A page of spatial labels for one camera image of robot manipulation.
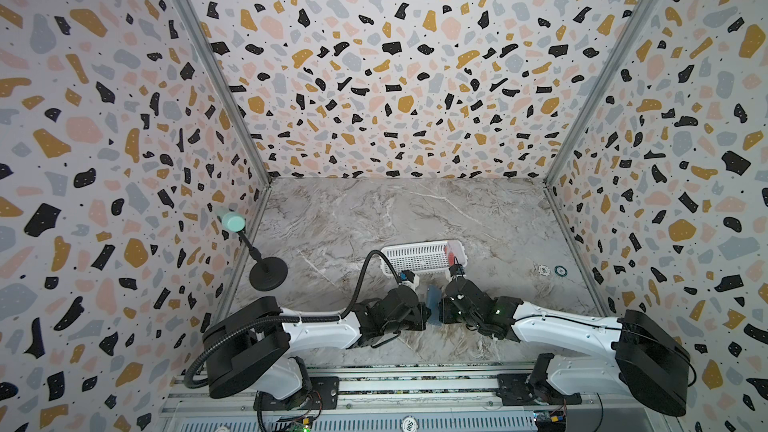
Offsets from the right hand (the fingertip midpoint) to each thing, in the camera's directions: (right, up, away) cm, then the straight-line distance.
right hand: (437, 301), depth 84 cm
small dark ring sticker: (+42, +5, +14) cm, 44 cm away
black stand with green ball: (-52, +6, +8) cm, 53 cm away
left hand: (0, -1, -4) cm, 5 cm away
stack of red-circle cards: (+6, +9, +13) cm, 17 cm away
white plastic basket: (-1, +10, +17) cm, 19 cm away
